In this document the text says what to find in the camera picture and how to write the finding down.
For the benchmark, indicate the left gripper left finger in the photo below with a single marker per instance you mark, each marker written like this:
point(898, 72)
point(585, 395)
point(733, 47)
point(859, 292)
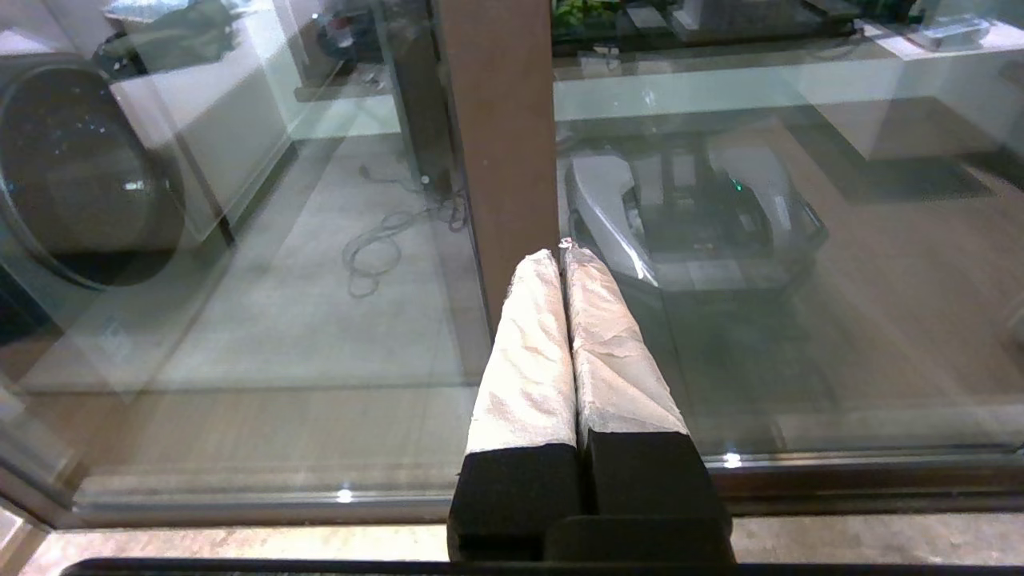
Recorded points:
point(524, 384)

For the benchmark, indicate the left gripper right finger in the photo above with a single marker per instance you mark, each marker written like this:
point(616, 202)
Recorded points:
point(624, 384)

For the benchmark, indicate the brown framed glass sliding door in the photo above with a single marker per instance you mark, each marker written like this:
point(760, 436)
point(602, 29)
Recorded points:
point(880, 480)

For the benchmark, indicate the grey rug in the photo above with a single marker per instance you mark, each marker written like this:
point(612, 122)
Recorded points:
point(280, 336)

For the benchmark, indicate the brown framed fixed glass panel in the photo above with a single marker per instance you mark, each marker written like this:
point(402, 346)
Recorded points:
point(496, 120)

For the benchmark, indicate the beige sofa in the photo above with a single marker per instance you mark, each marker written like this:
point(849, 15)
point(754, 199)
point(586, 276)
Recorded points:
point(224, 136)

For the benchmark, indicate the small dark cloth item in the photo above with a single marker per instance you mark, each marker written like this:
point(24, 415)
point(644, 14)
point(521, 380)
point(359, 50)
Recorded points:
point(176, 32)

